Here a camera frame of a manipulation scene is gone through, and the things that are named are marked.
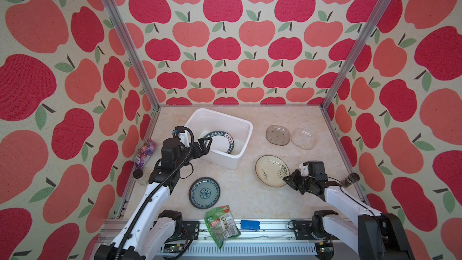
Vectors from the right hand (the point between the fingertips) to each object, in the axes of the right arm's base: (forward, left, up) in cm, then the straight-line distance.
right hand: (284, 181), depth 88 cm
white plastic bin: (+22, +29, +5) cm, 37 cm away
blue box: (-21, +16, +1) cm, 26 cm away
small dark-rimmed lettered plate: (+18, +34, +4) cm, 39 cm away
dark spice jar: (+1, -28, +9) cm, 29 cm away
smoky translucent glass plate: (+29, +1, 0) cm, 29 cm away
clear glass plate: (+28, -14, 0) cm, 31 cm away
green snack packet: (-21, +29, +2) cm, 36 cm away
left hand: (+4, +38, +22) cm, 44 cm away
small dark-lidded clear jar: (-6, +70, +8) cm, 71 cm away
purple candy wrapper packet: (+6, +73, +6) cm, 74 cm away
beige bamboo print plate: (+5, +6, +1) cm, 8 cm away
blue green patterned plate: (-9, +39, +1) cm, 40 cm away
